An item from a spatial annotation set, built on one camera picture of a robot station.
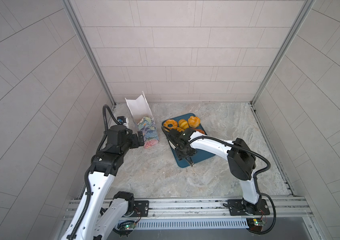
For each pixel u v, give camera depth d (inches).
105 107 19.5
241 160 19.3
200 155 29.4
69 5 27.8
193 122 39.2
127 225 25.4
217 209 28.5
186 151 28.2
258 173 20.1
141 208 28.0
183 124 38.9
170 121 40.3
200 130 38.7
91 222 14.8
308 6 27.8
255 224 26.8
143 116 38.9
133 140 24.3
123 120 23.3
